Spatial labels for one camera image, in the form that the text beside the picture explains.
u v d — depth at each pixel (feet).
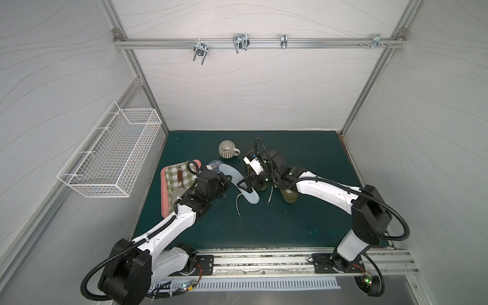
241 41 2.51
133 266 1.28
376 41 2.51
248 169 2.41
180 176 3.22
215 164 3.29
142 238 1.43
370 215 1.47
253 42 2.56
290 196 2.87
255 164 2.41
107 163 2.22
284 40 2.57
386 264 2.45
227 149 3.63
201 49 2.60
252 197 2.67
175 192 3.04
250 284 2.30
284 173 2.11
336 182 1.73
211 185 2.07
